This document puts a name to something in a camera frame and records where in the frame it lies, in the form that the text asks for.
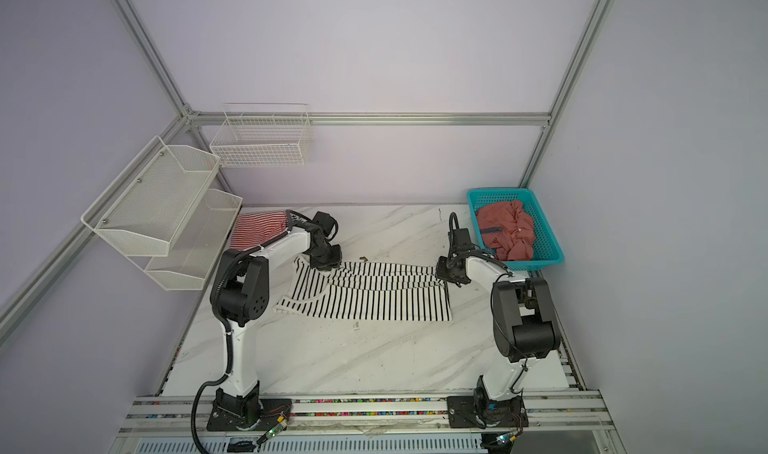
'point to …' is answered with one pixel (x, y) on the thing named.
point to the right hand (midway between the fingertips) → (442, 270)
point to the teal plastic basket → (547, 251)
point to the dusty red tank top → (507, 229)
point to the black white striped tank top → (368, 290)
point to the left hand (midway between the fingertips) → (335, 266)
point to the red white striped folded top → (254, 229)
